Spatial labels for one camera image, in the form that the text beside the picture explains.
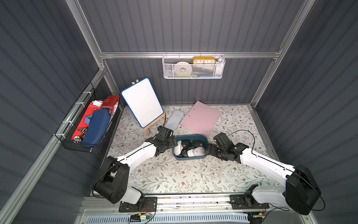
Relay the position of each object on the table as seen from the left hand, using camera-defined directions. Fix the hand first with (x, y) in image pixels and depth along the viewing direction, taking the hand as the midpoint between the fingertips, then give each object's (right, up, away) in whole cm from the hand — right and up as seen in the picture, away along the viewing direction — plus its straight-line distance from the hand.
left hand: (171, 143), depth 89 cm
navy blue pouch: (-37, +13, -19) cm, 43 cm away
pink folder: (+23, +16, +27) cm, 39 cm away
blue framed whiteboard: (-19, +27, +1) cm, 33 cm away
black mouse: (+9, -1, +2) cm, 10 cm away
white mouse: (+4, -4, 0) cm, 6 cm away
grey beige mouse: (+16, -5, -2) cm, 17 cm away
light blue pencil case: (0, +15, +22) cm, 26 cm away
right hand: (+26, -4, -4) cm, 27 cm away
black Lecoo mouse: (+18, -1, +7) cm, 19 cm away
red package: (-36, +24, -10) cm, 44 cm away
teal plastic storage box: (+6, -9, -2) cm, 11 cm away
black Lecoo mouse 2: (+8, -6, +1) cm, 10 cm away
